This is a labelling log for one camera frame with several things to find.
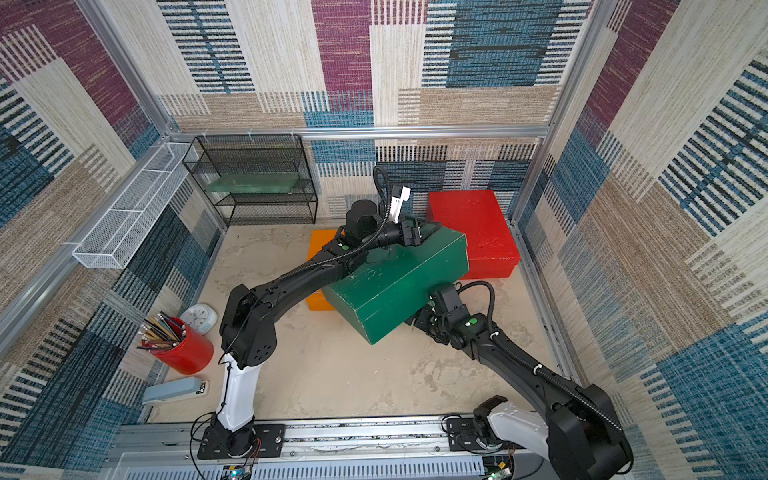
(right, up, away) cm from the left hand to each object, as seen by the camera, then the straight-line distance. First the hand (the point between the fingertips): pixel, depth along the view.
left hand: (436, 227), depth 76 cm
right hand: (-4, -26, +8) cm, 27 cm away
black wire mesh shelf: (-63, +26, +25) cm, 73 cm away
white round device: (-69, -26, +16) cm, 75 cm away
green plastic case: (-54, +16, +20) cm, 60 cm away
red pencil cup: (-62, -33, +1) cm, 70 cm away
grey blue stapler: (-68, -41, +2) cm, 79 cm away
